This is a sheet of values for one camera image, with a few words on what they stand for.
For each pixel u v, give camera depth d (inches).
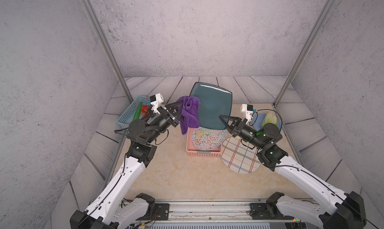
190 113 21.1
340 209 15.1
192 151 35.6
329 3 28.6
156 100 22.6
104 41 33.6
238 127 22.2
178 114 21.3
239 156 36.1
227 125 23.7
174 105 21.9
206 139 37.8
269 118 41.0
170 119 20.9
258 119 43.2
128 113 43.5
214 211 29.3
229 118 24.3
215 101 25.1
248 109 24.2
